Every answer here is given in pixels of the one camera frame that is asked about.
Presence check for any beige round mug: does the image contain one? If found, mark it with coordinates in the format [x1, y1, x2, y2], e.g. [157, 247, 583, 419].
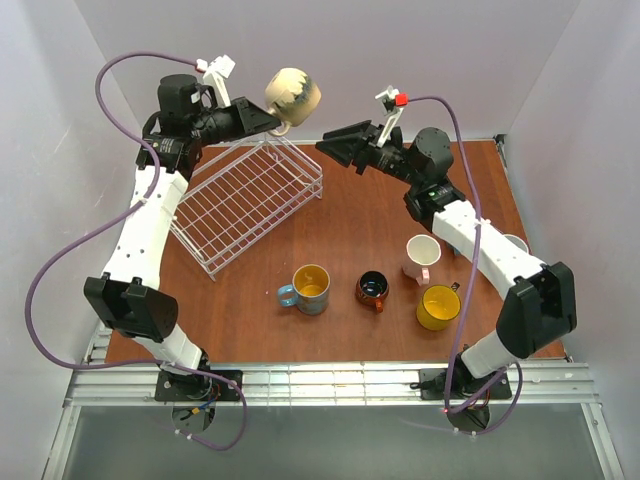
[264, 67, 322, 137]

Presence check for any light pink faceted mug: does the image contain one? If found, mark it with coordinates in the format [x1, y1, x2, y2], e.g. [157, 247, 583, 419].
[402, 234, 441, 286]

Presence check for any salmon pink dotted mug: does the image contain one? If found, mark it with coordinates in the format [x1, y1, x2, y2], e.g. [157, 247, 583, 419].
[504, 234, 530, 253]

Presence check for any small orange cup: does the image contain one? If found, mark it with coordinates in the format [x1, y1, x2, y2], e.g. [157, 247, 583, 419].
[355, 271, 389, 313]

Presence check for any blue mug with yellow inside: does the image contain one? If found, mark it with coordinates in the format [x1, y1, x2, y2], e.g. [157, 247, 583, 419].
[277, 264, 331, 316]

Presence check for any teal dotted mug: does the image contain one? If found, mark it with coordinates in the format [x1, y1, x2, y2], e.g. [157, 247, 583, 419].
[445, 242, 461, 257]

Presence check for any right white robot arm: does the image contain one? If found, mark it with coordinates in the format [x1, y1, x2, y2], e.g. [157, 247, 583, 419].
[315, 121, 577, 390]

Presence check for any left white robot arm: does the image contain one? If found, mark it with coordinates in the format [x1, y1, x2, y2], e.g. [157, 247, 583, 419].
[84, 74, 282, 377]

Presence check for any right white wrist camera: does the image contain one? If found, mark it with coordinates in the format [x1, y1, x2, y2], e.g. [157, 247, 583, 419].
[375, 85, 409, 148]

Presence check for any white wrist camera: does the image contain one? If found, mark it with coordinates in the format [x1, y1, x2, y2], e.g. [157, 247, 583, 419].
[196, 54, 236, 107]
[375, 85, 409, 148]

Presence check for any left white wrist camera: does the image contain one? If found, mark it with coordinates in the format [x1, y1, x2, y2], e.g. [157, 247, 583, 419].
[196, 54, 236, 107]

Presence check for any white wire dish rack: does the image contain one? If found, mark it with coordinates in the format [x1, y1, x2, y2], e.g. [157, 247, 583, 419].
[171, 135, 323, 278]

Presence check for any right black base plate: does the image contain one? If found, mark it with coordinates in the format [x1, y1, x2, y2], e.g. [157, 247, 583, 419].
[410, 367, 513, 402]

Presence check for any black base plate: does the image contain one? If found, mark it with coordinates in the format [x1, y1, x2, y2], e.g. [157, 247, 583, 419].
[154, 370, 240, 403]
[410, 367, 513, 402]

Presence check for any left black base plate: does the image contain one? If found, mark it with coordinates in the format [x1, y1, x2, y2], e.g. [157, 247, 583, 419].
[154, 370, 240, 403]

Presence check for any aluminium frame rail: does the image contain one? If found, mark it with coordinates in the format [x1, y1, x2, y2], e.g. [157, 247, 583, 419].
[42, 137, 625, 480]

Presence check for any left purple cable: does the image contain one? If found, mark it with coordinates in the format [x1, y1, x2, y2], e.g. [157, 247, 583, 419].
[24, 49, 250, 451]

